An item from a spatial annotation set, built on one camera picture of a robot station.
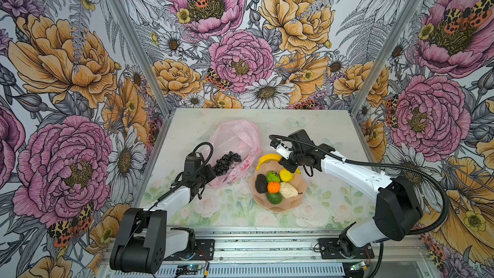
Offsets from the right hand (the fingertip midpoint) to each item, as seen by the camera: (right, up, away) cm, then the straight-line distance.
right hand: (284, 164), depth 86 cm
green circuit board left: (-37, -35, -15) cm, 53 cm away
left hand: (-33, -7, +5) cm, 34 cm away
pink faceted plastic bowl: (+6, -8, +2) cm, 11 cm away
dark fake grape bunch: (-28, -1, +7) cm, 29 cm away
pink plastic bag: (-20, +11, +11) cm, 25 cm away
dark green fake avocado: (-5, -13, -5) cm, 15 cm away
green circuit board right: (+24, -35, -14) cm, 45 cm away
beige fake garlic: (+1, -11, -3) cm, 11 cm away
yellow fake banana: (-6, +3, -1) cm, 7 cm away
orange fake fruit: (-5, -9, -4) cm, 11 cm away
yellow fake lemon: (+1, -5, +1) cm, 6 cm away
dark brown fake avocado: (-10, -8, -1) cm, 13 cm away
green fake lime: (-5, -6, +1) cm, 8 cm away
